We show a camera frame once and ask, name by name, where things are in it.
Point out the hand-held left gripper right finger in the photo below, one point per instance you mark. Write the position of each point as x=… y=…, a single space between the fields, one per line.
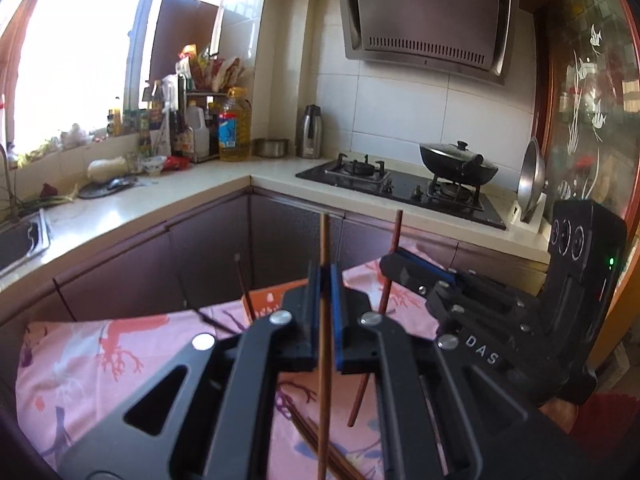
x=336 y=330

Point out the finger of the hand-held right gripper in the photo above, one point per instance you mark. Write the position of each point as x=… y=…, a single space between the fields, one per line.
x=480 y=305
x=425 y=263

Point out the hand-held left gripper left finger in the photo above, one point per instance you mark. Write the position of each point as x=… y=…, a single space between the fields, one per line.
x=312 y=310

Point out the reddish wooden chopstick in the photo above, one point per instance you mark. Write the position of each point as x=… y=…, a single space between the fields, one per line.
x=397 y=232

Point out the orange plastic utensil basket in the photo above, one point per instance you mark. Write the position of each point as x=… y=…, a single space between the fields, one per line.
x=265 y=305

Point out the brown wooden chopstick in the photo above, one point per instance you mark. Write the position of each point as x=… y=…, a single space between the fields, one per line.
x=324 y=240

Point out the black gas stove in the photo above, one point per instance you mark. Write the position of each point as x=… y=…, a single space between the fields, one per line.
x=400 y=192

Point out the white lid holder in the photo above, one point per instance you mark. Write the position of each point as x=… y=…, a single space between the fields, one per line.
x=520 y=220

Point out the black wok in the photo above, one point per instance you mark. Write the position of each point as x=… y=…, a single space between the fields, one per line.
x=457 y=167

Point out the glass wok lid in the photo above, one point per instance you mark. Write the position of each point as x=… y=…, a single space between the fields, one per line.
x=447 y=151

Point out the purple kitchen cabinets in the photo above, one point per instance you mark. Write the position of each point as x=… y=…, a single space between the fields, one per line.
x=200 y=250

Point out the standing steel pot lid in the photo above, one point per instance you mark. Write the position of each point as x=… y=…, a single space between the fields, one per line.
x=531 y=175

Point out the small steel pot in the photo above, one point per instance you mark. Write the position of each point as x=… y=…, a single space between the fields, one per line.
x=271 y=147

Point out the steel thermos kettle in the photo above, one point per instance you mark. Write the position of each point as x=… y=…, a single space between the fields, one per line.
x=309 y=132

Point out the white kitchen countertop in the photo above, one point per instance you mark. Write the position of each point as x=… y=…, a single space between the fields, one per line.
x=175 y=195

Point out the yellow cooking oil bottle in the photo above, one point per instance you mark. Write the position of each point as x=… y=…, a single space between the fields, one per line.
x=234 y=130

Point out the white plastic jug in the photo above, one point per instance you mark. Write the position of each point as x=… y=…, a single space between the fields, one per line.
x=196 y=132

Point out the white patterned bowl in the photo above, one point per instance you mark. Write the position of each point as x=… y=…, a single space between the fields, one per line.
x=154 y=165

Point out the pink floral tablecloth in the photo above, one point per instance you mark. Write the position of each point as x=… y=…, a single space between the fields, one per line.
x=100 y=360

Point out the glass door with fish print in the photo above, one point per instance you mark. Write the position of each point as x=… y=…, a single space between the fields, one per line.
x=590 y=85

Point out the grey metal dish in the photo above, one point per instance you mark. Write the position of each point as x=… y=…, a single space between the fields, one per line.
x=105 y=189

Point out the group of condiment bottles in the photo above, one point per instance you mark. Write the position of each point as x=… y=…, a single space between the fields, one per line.
x=150 y=125

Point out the white radish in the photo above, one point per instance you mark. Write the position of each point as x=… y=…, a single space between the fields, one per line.
x=106 y=167

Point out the steel range hood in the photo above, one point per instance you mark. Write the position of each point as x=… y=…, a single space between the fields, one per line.
x=425 y=10

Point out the pile of snack packets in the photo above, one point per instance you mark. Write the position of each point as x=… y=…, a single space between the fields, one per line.
x=210 y=67

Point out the purple vegetable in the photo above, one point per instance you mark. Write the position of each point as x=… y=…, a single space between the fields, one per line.
x=49 y=190

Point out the steel kitchen sink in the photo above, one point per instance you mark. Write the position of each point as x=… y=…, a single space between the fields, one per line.
x=20 y=242

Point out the brown cardboard sheet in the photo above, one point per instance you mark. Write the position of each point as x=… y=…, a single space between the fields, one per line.
x=180 y=35

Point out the chrome kitchen faucet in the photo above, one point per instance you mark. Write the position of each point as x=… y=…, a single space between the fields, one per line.
x=6 y=180

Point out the kitchen window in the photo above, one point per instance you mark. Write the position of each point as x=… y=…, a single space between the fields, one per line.
x=75 y=50

